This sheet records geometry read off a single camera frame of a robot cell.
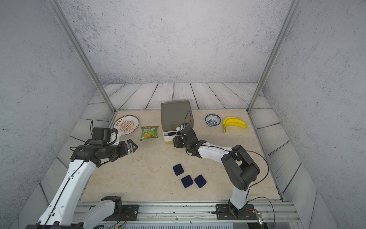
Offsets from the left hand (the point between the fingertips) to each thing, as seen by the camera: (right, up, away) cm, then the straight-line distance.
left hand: (133, 148), depth 75 cm
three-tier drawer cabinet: (+20, +18, +14) cm, 30 cm away
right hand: (+21, +3, +15) cm, 26 cm away
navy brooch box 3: (+36, -20, +8) cm, 42 cm away
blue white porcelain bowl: (+48, +15, +36) cm, 62 cm away
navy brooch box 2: (+28, -20, +7) cm, 35 cm away
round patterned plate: (-19, +11, +36) cm, 43 cm away
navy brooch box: (+23, -15, +13) cm, 30 cm away
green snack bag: (+1, +6, +26) cm, 27 cm away
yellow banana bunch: (+64, +14, +32) cm, 73 cm away
